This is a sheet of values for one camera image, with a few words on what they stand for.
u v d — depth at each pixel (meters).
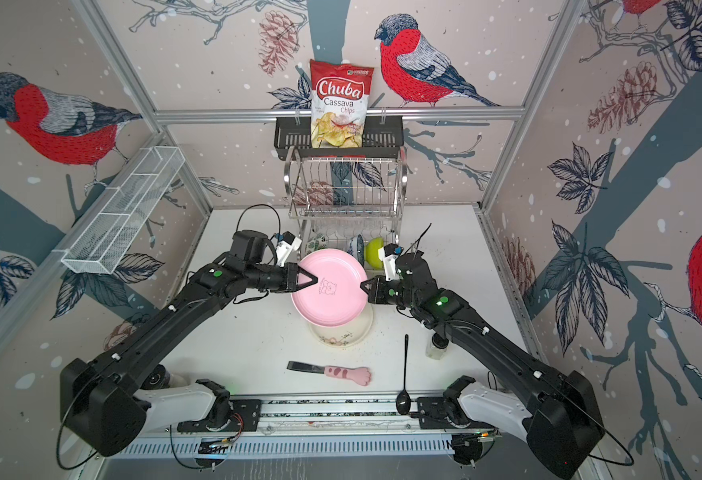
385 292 0.67
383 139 0.95
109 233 0.73
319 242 0.99
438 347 0.76
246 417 0.73
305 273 0.72
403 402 0.76
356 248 0.90
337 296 0.74
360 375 0.80
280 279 0.67
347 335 0.86
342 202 1.25
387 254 0.71
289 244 0.71
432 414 0.73
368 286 0.76
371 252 0.93
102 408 0.37
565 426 0.38
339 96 0.83
